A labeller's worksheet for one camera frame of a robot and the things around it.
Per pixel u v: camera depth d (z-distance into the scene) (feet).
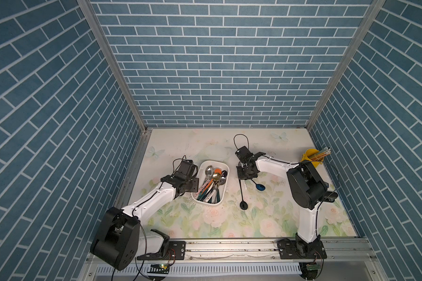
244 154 2.60
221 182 3.04
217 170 3.16
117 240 1.34
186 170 2.23
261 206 2.84
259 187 3.03
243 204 2.83
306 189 1.70
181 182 2.06
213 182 3.05
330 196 2.85
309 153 3.17
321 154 2.98
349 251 2.55
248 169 2.48
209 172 3.15
